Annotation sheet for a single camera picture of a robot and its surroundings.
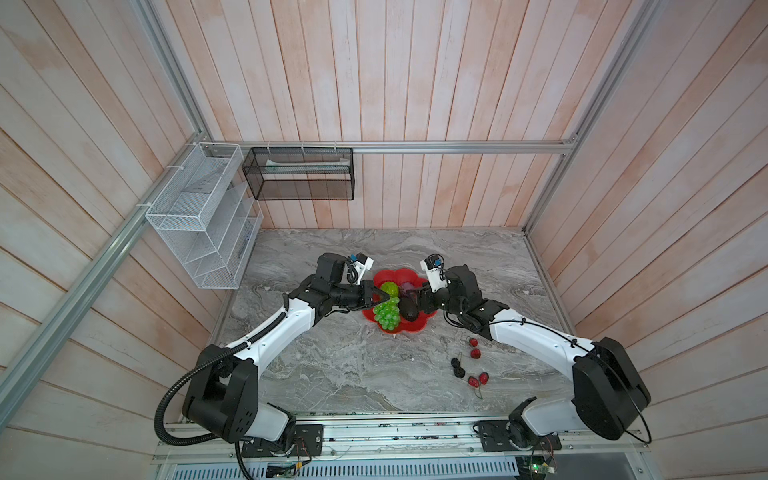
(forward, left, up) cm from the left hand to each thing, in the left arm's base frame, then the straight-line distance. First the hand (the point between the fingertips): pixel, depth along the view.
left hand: (388, 303), depth 78 cm
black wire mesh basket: (+49, +30, +6) cm, 58 cm away
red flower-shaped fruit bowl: (+18, -8, -15) cm, 25 cm away
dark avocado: (+5, -7, -12) cm, 15 cm away
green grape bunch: (-1, 0, -5) cm, 5 cm away
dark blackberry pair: (-12, -20, -17) cm, 29 cm away
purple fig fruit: (+13, -6, -12) cm, 19 cm away
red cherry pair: (-7, -26, -18) cm, 32 cm away
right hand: (+8, -8, -4) cm, 12 cm away
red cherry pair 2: (-15, -25, -18) cm, 34 cm away
